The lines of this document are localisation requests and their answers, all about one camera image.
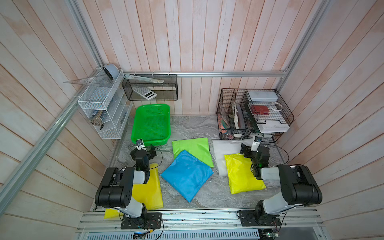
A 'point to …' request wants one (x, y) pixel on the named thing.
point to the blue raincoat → (187, 174)
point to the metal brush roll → (97, 121)
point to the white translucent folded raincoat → (219, 147)
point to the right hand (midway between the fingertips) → (249, 142)
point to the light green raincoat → (199, 148)
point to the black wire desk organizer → (252, 114)
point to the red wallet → (261, 109)
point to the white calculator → (145, 93)
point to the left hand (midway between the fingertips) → (144, 147)
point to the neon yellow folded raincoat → (241, 177)
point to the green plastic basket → (152, 123)
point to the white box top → (263, 96)
